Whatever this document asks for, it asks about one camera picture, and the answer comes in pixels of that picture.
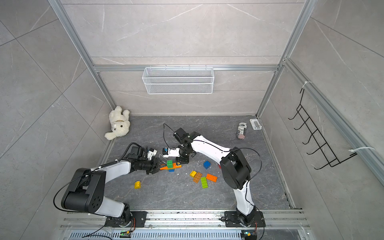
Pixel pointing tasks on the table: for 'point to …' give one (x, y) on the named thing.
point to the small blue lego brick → (206, 164)
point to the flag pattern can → (241, 129)
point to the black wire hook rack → (308, 122)
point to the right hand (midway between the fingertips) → (179, 158)
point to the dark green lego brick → (169, 164)
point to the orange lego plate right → (211, 177)
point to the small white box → (255, 124)
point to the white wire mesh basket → (178, 80)
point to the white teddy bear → (120, 124)
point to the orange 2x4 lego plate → (174, 166)
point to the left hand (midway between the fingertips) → (166, 164)
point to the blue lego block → (171, 170)
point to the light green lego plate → (204, 182)
